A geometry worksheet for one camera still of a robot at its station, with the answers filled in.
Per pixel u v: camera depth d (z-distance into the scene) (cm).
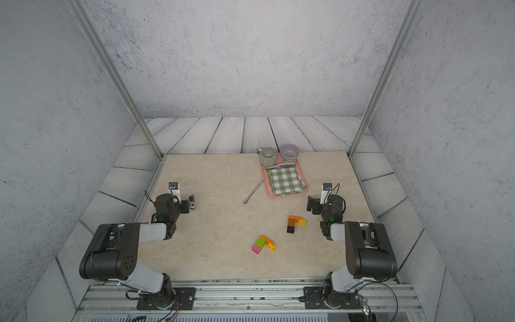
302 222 91
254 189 105
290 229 89
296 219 93
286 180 108
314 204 85
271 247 85
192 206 89
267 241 85
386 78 87
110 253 46
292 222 92
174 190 82
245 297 75
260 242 86
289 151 118
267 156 117
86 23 73
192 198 89
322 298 72
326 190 82
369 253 45
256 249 84
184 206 86
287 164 112
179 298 73
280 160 116
